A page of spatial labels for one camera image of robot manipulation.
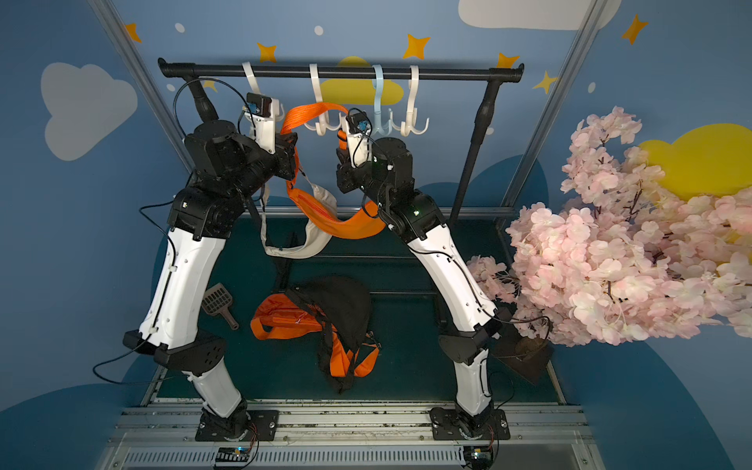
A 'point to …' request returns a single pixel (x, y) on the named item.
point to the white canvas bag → (316, 239)
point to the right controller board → (478, 457)
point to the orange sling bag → (372, 220)
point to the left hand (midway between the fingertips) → (290, 130)
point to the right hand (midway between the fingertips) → (345, 147)
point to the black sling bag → (339, 303)
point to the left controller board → (232, 454)
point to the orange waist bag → (279, 316)
